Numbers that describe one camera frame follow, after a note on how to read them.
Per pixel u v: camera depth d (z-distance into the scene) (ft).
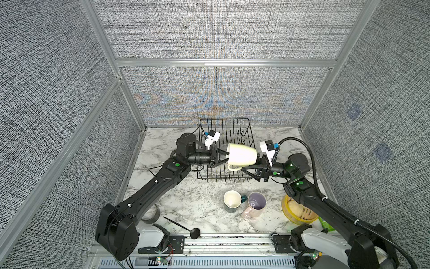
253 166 1.99
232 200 2.71
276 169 1.99
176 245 2.41
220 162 2.03
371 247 1.27
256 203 2.72
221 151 2.09
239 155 2.02
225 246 2.45
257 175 1.97
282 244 2.40
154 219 2.57
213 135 2.17
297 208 2.52
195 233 2.49
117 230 1.30
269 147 1.91
